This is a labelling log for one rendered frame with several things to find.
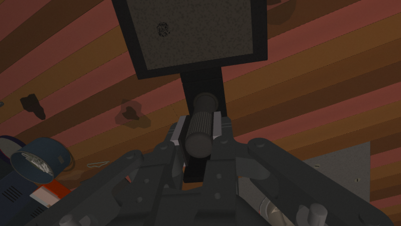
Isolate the black step bracket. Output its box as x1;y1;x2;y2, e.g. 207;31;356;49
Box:
180;67;228;184

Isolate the grey ribbed cylinder handle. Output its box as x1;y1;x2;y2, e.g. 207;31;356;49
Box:
184;92;219;159

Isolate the grey base plate with screws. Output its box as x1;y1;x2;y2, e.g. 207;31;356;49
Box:
237;141;371;204

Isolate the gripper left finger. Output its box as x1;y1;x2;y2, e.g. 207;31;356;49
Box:
25;115;189;226

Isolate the dark blue vented device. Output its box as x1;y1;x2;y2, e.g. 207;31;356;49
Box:
0;171;48;226

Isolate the dark blue tin of clips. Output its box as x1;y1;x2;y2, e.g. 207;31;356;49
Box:
10;137;74;185

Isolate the red and white box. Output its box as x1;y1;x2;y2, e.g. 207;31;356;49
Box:
29;179;73;210

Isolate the black tray with grey floor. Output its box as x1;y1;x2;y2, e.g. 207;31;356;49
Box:
111;0;269;81

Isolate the purple rimmed round disc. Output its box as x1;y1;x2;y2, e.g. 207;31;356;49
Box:
0;135;27;164

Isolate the wire paper clip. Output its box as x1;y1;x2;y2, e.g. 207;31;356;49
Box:
87;160;110;169

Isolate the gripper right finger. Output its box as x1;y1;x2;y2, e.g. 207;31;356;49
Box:
203;111;395;226

